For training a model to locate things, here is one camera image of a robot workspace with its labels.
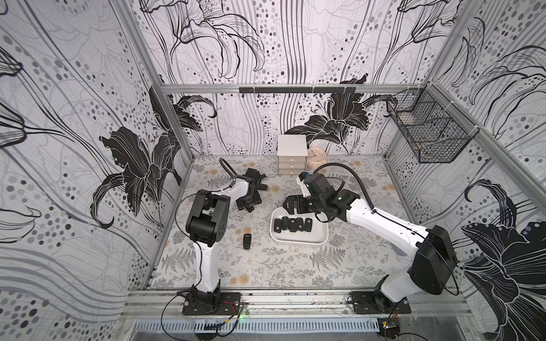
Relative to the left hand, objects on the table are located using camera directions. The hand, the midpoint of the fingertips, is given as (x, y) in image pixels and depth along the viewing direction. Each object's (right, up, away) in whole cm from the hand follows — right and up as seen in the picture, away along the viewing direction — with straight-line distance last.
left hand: (251, 205), depth 101 cm
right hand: (+19, +4, -19) cm, 27 cm away
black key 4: (0, -13, -14) cm, 19 cm away
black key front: (+19, -7, -10) cm, 23 cm away
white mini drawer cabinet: (+19, +25, +1) cm, 32 cm away
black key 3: (+26, -7, -10) cm, 29 cm away
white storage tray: (+30, -12, -11) cm, 34 cm away
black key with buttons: (+22, -7, -10) cm, 25 cm away
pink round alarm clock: (+34, +25, +15) cm, 44 cm away
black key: (+13, -7, -10) cm, 18 cm away
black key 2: (+16, -6, -9) cm, 19 cm away
